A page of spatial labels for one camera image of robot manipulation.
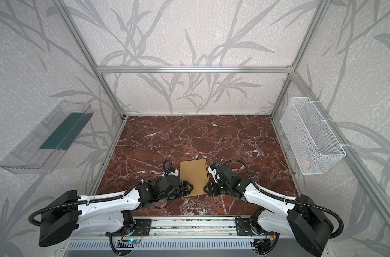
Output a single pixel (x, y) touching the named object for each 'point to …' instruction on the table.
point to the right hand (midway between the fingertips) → (206, 183)
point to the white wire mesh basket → (314, 150)
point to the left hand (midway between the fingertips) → (192, 187)
